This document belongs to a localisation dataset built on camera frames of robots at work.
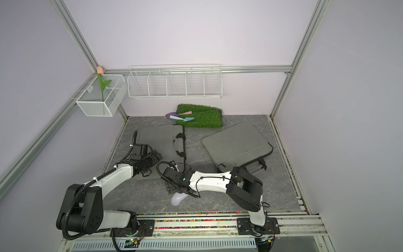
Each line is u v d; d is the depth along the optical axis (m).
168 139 1.02
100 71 0.90
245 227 0.74
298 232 0.73
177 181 0.63
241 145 0.99
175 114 1.20
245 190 0.46
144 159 0.75
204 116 1.16
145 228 0.74
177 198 0.81
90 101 0.82
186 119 1.16
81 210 0.42
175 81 0.99
